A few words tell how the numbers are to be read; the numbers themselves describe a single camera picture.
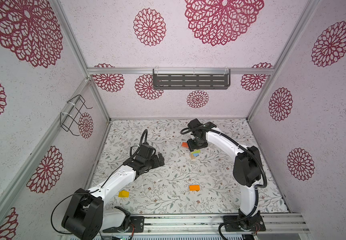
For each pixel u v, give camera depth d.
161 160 0.78
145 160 0.65
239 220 0.64
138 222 0.75
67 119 0.75
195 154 0.92
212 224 0.76
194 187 0.86
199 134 0.67
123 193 0.84
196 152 0.86
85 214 0.41
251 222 0.63
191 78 0.96
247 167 0.51
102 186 0.47
